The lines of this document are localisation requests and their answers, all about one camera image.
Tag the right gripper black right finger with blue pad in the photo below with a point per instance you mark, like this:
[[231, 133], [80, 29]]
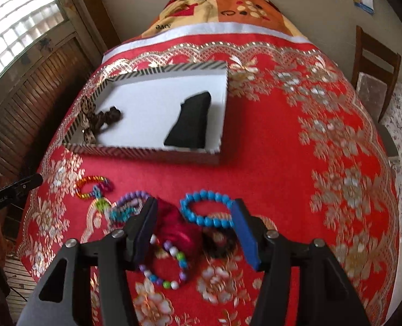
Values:
[[326, 295]]

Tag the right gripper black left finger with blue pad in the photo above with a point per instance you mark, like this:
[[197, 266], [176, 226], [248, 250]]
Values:
[[63, 294]]

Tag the wooden louvred shutter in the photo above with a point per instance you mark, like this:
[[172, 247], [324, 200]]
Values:
[[32, 108]]

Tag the red floral gold bedspread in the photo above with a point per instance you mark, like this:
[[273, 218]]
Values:
[[298, 148]]

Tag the wooden chair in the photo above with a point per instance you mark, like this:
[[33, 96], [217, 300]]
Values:
[[362, 64]]

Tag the red satin scrunchie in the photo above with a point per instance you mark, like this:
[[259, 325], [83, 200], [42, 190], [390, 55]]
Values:
[[172, 227]]

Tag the striped white jewelry tray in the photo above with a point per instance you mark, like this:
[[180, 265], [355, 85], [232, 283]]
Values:
[[150, 101]]

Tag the window with blinds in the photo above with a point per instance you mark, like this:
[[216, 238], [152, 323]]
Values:
[[22, 22]]

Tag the orange patterned blanket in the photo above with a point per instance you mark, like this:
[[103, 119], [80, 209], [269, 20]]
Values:
[[261, 13]]

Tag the black fabric bow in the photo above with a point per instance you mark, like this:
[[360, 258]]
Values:
[[189, 131]]

